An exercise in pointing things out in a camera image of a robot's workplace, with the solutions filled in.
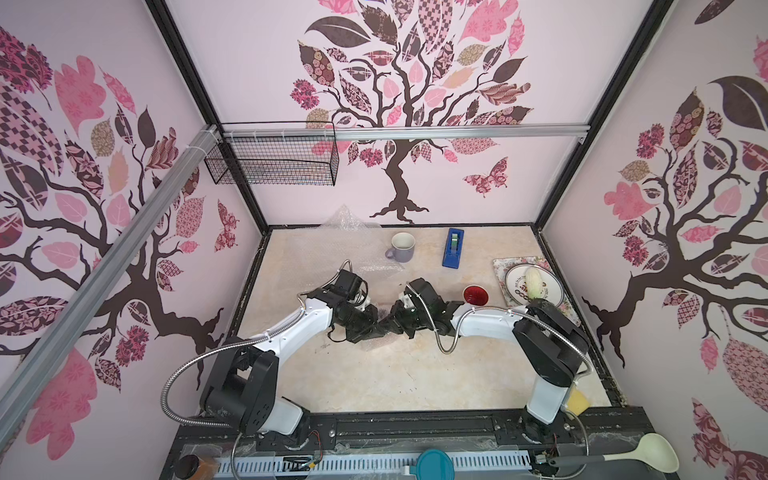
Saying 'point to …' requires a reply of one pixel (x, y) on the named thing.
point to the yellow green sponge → (578, 402)
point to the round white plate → (515, 284)
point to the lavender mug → (403, 244)
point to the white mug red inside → (476, 295)
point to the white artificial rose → (534, 282)
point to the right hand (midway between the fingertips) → (376, 322)
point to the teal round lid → (433, 464)
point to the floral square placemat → (503, 266)
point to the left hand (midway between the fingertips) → (385, 338)
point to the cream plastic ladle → (656, 449)
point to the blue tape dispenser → (452, 254)
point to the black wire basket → (278, 153)
